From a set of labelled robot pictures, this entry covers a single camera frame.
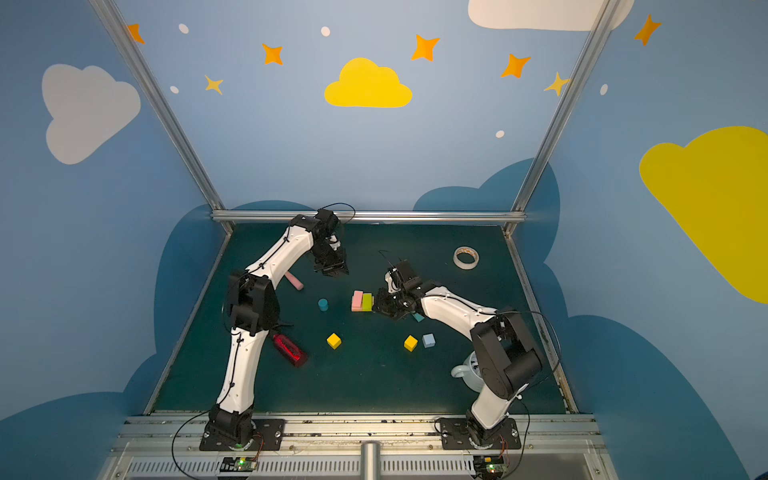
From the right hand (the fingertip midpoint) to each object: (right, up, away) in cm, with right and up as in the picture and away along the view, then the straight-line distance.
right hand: (375, 305), depth 89 cm
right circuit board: (+28, -36, -18) cm, 49 cm away
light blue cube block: (+16, -11, 0) cm, 19 cm away
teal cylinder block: (-17, -1, +7) cm, 18 cm away
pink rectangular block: (-6, 0, +8) cm, 10 cm away
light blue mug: (+26, -16, -11) cm, 32 cm away
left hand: (-9, +10, +8) cm, 15 cm away
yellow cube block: (-12, -11, 0) cm, 17 cm away
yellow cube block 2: (+11, -12, -1) cm, 16 cm away
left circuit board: (-35, -36, -17) cm, 53 cm away
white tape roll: (+33, +11, +21) cm, 41 cm away
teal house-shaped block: (+14, -5, +6) cm, 16 cm away
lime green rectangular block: (-3, -1, +9) cm, 9 cm away
